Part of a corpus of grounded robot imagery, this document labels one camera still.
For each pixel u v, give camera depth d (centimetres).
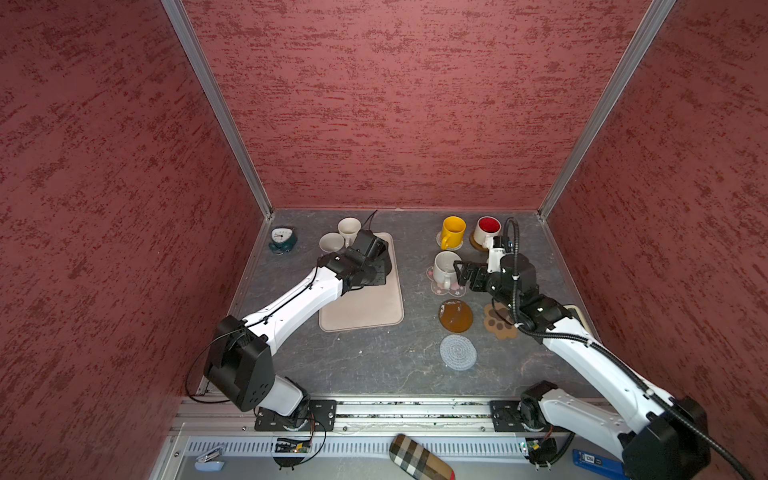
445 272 92
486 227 103
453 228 108
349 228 107
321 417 75
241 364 42
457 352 85
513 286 58
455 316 91
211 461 67
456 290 97
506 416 74
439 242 110
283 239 107
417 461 66
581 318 90
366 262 63
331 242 99
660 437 37
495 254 70
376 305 93
